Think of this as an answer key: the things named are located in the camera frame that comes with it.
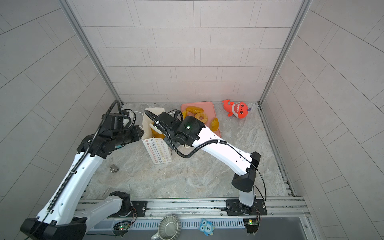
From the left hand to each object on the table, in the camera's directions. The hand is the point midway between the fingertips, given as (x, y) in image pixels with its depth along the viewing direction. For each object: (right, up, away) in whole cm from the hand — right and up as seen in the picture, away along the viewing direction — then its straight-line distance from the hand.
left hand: (148, 129), depth 71 cm
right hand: (+13, -4, -3) cm, 14 cm away
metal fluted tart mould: (+11, -44, -4) cm, 45 cm away
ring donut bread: (+28, +7, +36) cm, 46 cm away
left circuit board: (-9, -41, -7) cm, 43 cm away
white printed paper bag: (+4, -11, +6) cm, 13 cm away
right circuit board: (+49, -44, -3) cm, 66 cm away
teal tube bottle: (-7, -5, -13) cm, 16 cm away
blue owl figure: (+28, -43, -6) cm, 51 cm away
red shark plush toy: (+53, +11, +33) cm, 63 cm away
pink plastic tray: (+32, +11, +42) cm, 53 cm away
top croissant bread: (+21, +10, +35) cm, 42 cm away
